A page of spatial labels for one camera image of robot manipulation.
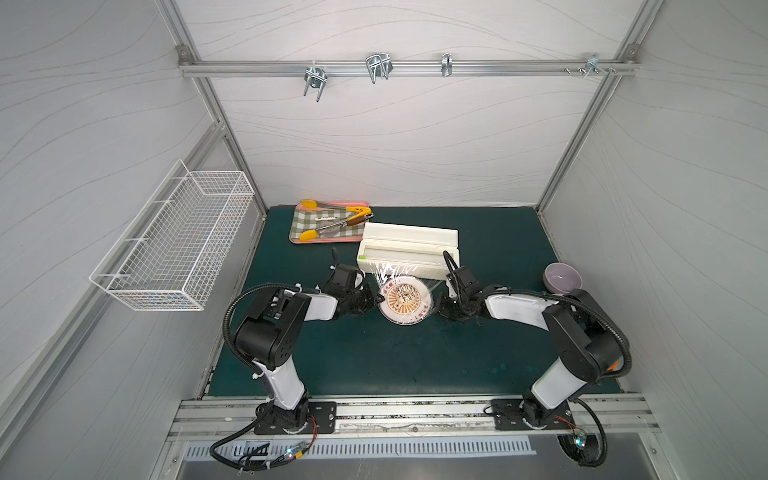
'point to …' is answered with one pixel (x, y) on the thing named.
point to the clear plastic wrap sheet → (383, 272)
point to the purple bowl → (562, 278)
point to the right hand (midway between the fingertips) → (435, 310)
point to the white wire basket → (176, 255)
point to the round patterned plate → (404, 300)
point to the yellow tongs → (312, 204)
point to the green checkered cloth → (329, 222)
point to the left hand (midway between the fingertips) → (387, 299)
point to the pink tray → (296, 240)
